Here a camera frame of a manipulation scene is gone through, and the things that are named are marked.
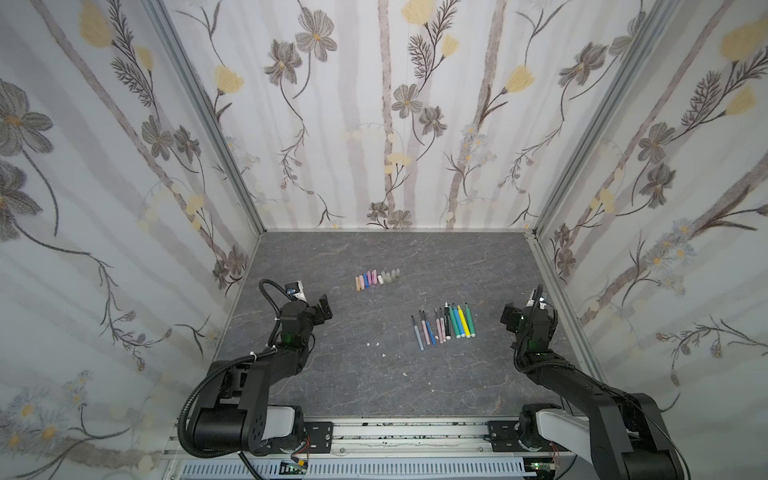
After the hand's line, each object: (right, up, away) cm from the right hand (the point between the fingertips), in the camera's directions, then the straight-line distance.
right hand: (522, 303), depth 88 cm
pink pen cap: (-46, +7, +17) cm, 49 cm away
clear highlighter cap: (-40, +7, +17) cm, 44 cm away
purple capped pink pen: (-24, -8, +5) cm, 26 cm away
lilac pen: (-29, -9, +5) cm, 30 cm away
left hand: (-66, +4, +2) cm, 66 cm away
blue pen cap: (-49, +6, +16) cm, 52 cm away
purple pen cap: (-48, +7, +17) cm, 51 cm away
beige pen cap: (-52, +5, +16) cm, 54 cm away
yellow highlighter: (-15, -10, +4) cm, 19 cm away
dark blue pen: (-27, -10, +4) cm, 29 cm away
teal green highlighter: (-18, -11, +4) cm, 22 cm away
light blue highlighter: (-18, -7, +7) cm, 20 cm away
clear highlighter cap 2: (-39, +7, +18) cm, 43 cm away
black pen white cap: (-21, -7, +6) cm, 23 cm away
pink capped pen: (-23, -8, +5) cm, 25 cm away
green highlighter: (-14, -7, +7) cm, 17 cm away
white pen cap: (-43, +6, +16) cm, 47 cm away
